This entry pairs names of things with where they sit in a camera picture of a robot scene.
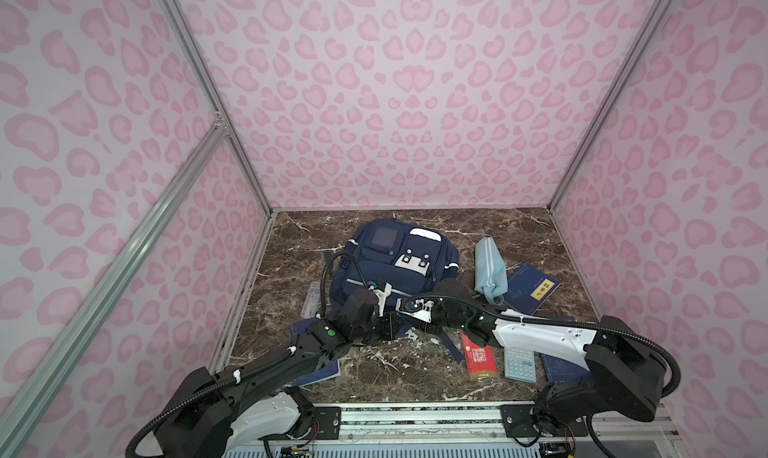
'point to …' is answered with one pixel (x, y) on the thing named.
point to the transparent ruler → (312, 301)
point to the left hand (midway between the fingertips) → (408, 319)
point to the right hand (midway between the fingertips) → (412, 305)
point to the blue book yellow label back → (529, 289)
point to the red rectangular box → (481, 360)
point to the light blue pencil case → (490, 271)
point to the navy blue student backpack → (394, 260)
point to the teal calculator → (520, 364)
